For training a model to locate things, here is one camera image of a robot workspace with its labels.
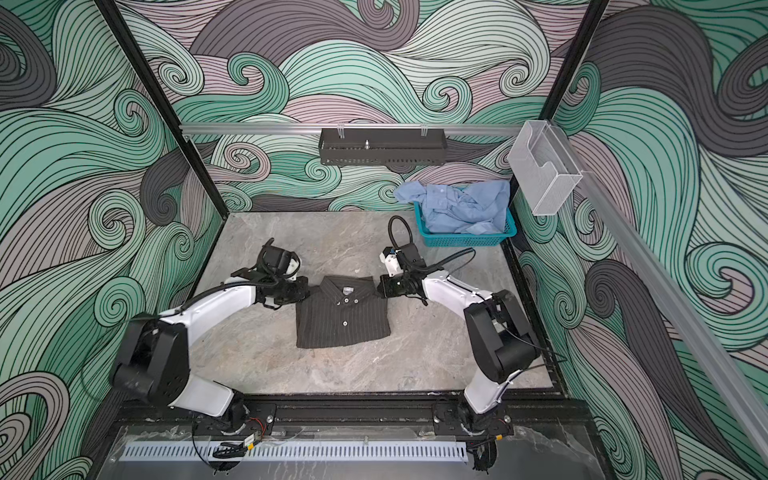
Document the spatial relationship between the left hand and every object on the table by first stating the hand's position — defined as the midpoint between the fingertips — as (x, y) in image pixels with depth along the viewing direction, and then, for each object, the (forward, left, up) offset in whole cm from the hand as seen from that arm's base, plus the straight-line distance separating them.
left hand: (310, 290), depth 89 cm
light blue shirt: (+38, -57, 0) cm, 68 cm away
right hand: (+2, -21, 0) cm, 21 cm away
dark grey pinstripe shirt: (-5, -9, -2) cm, 11 cm away
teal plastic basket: (+22, -42, 0) cm, 48 cm away
